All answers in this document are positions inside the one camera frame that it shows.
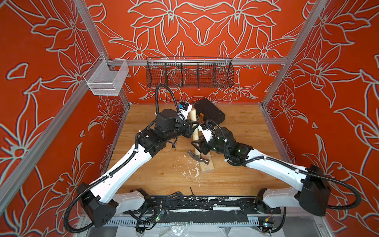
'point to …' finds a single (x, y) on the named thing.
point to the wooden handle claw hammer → (197, 155)
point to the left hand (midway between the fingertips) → (197, 121)
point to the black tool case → (206, 110)
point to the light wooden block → (205, 167)
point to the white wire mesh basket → (105, 77)
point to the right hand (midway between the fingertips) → (194, 137)
